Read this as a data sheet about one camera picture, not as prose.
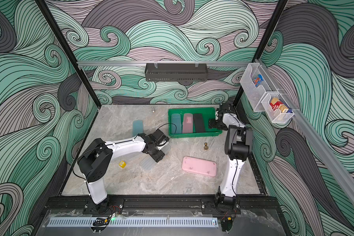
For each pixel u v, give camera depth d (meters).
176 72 0.93
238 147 0.56
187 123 1.07
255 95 0.82
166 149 0.92
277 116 0.62
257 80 0.84
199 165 0.86
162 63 0.95
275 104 0.66
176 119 1.09
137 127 1.07
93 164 0.47
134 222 0.70
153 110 1.16
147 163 0.86
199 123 1.07
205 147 0.95
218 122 0.88
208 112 1.14
